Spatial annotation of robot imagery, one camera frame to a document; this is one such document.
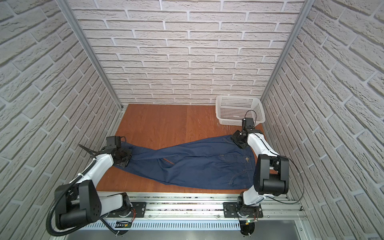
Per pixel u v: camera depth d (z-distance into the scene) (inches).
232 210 29.1
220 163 34.4
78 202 16.1
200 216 28.9
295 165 17.9
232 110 44.8
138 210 28.7
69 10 28.0
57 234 14.8
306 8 27.4
